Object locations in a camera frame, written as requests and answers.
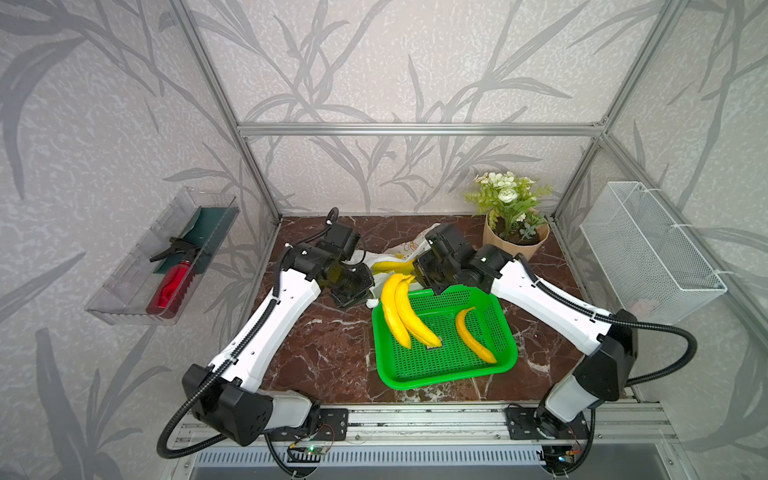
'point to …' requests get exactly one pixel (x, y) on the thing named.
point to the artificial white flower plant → (509, 202)
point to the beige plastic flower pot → (522, 234)
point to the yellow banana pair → (403, 320)
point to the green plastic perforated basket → (457, 359)
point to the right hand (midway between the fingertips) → (405, 268)
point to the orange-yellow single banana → (462, 328)
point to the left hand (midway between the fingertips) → (378, 294)
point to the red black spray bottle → (171, 292)
